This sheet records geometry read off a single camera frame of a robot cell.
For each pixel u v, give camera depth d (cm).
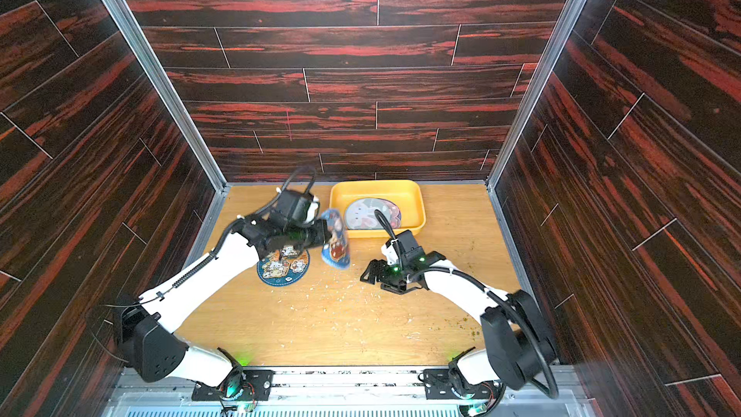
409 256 68
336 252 77
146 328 40
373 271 76
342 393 73
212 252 49
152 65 84
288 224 58
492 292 47
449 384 73
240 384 69
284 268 96
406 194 114
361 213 108
